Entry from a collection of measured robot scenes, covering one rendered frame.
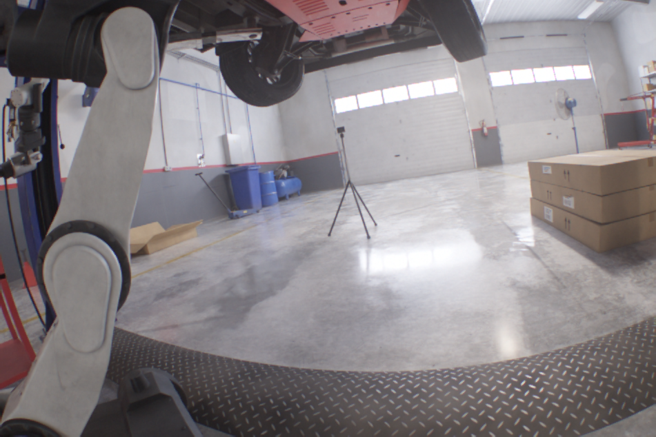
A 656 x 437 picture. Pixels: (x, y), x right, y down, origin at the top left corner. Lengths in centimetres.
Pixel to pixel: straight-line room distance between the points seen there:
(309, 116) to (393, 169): 330
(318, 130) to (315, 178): 162
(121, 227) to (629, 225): 197
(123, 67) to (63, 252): 25
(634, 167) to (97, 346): 203
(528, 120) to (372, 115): 512
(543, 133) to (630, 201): 868
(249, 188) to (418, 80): 615
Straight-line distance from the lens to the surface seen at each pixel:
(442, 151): 943
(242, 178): 669
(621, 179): 178
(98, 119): 45
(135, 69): 46
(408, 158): 938
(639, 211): 191
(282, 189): 823
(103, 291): 41
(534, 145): 1021
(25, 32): 54
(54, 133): 188
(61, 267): 41
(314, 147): 991
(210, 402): 95
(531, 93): 1041
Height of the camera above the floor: 62
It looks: 4 degrees down
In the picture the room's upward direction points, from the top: 10 degrees counter-clockwise
